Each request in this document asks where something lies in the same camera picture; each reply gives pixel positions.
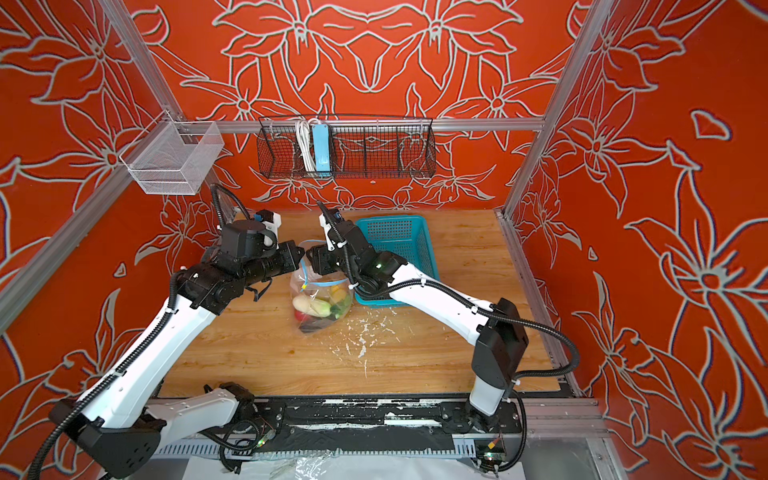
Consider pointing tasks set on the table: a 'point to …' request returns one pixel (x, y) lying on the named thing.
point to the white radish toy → (315, 308)
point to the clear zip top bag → (306, 281)
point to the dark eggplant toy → (315, 324)
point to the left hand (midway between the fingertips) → (304, 247)
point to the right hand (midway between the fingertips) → (308, 250)
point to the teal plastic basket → (408, 236)
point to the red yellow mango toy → (338, 293)
